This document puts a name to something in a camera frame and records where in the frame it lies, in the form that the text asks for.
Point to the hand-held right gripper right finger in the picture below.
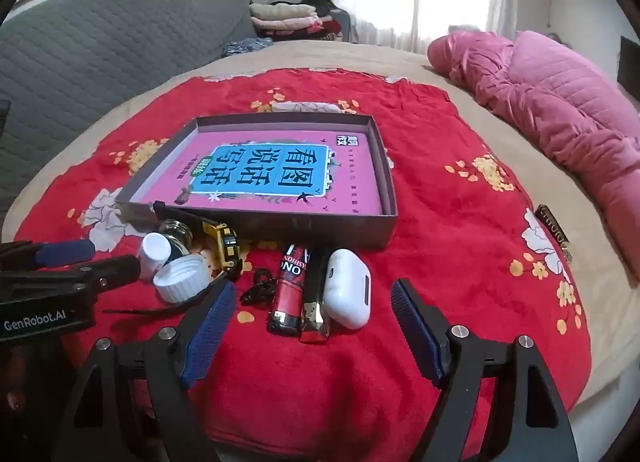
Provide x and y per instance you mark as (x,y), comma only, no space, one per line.
(415,332)

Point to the red floral blanket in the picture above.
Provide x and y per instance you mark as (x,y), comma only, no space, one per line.
(450,242)

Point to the small glass jar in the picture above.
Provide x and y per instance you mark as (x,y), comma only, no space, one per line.
(176,233)

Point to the grey cloth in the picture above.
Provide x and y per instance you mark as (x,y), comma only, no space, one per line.
(465,29)

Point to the pink book with blue panel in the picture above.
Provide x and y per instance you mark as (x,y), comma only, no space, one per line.
(350,192)

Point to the pink quilted duvet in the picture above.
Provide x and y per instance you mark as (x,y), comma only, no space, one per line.
(550,92)

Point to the blue patterned cloth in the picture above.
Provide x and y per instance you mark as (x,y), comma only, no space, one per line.
(247,47)

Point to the black television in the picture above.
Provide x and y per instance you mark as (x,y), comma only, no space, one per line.
(631,62)

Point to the small white bottle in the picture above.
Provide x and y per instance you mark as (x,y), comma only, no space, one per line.
(152,252)

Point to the white earbuds case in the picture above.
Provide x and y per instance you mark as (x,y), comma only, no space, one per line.
(347,292)

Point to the black gold rectangular tube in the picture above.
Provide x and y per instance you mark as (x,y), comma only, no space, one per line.
(314,287)

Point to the white ribbed screw cap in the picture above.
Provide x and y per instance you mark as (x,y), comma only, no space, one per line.
(175,287)

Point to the grey quilted headboard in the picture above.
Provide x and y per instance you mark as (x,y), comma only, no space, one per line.
(100,52)

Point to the black hair clip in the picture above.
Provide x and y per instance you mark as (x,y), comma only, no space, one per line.
(260,287)

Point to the yellow black tape measure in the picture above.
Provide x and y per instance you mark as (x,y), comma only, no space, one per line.
(225,247)

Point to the red black lighter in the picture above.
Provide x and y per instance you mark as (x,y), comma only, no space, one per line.
(287,292)

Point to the beige bed sheet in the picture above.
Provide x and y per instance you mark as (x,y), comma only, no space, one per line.
(475,112)

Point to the stack of folded clothes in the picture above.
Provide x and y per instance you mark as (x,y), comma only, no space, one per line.
(285,17)

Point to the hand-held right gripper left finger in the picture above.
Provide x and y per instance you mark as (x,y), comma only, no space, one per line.
(210,337)

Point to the shallow grey cardboard box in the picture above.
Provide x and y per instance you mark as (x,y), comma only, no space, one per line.
(325,232)

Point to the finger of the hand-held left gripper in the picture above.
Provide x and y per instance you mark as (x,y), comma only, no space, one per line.
(115,269)
(65,252)

